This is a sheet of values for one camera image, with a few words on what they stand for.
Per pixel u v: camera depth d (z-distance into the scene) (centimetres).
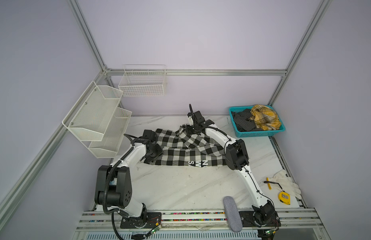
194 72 92
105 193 39
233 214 73
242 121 105
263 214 64
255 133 101
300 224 74
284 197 79
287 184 86
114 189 44
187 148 99
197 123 86
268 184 86
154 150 81
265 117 104
